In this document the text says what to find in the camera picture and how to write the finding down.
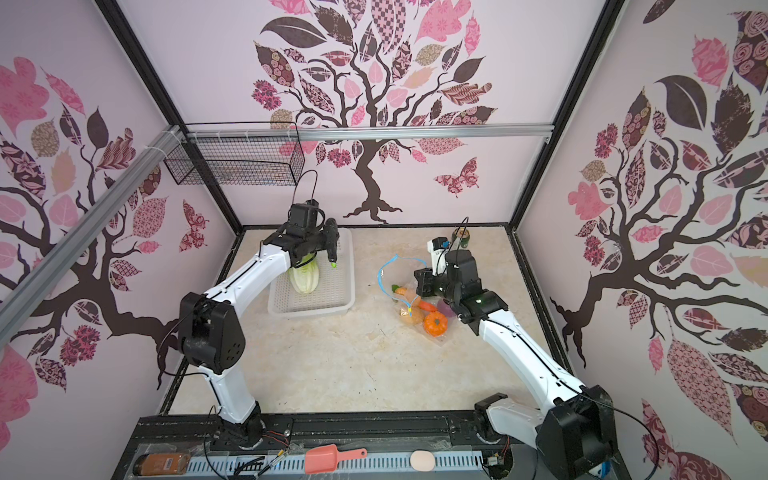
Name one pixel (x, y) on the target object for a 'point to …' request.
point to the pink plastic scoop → (324, 459)
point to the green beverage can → (463, 235)
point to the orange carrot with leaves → (402, 291)
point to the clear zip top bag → (426, 315)
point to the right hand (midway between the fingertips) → (416, 269)
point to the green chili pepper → (334, 265)
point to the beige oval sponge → (422, 460)
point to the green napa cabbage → (305, 278)
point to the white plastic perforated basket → (335, 291)
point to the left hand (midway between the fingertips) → (334, 237)
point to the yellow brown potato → (411, 316)
